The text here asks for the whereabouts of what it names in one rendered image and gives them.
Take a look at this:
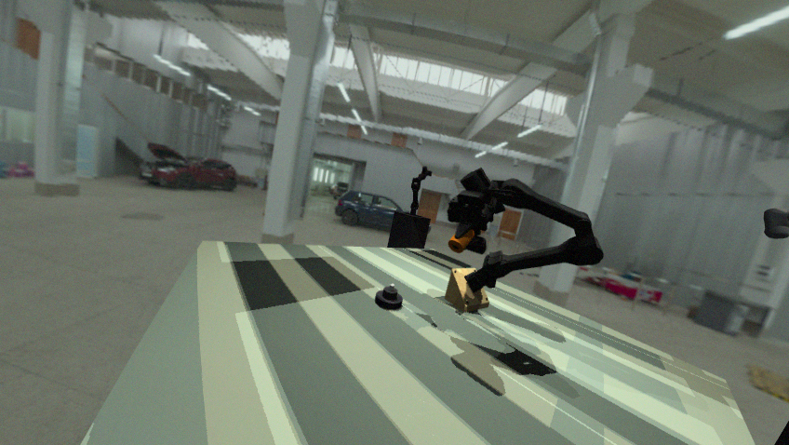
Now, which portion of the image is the orange cylinder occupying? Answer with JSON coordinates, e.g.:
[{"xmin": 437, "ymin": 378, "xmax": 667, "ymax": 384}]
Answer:
[{"xmin": 448, "ymin": 229, "xmax": 475, "ymax": 253}]

